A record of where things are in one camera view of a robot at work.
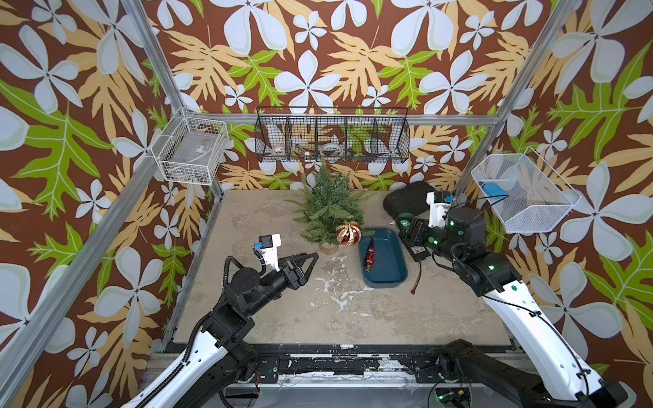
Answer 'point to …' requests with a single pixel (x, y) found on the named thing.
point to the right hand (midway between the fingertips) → (401, 219)
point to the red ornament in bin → (370, 257)
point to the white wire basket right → (536, 201)
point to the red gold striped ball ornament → (349, 234)
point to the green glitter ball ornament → (405, 221)
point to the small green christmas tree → (326, 204)
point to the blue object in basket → (493, 190)
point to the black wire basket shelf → (332, 134)
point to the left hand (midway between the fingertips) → (313, 254)
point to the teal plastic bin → (389, 267)
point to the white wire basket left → (190, 150)
